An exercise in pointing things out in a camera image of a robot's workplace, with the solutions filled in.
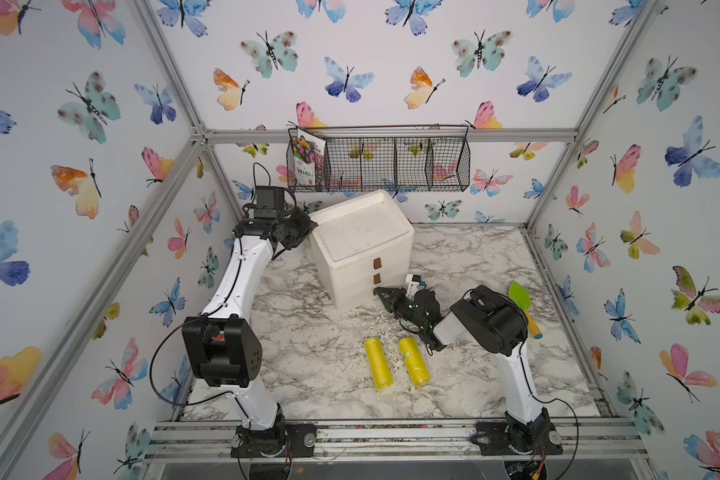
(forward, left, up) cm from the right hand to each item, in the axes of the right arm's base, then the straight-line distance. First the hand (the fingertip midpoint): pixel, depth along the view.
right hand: (377, 286), depth 94 cm
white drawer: (-2, +2, +6) cm, 7 cm away
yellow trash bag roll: (-24, -2, -5) cm, 24 cm away
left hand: (+8, +17, +19) cm, 27 cm away
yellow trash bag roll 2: (-21, -12, -6) cm, 25 cm away
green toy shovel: (+3, -48, -8) cm, 49 cm away
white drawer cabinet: (+3, +5, +15) cm, 16 cm away
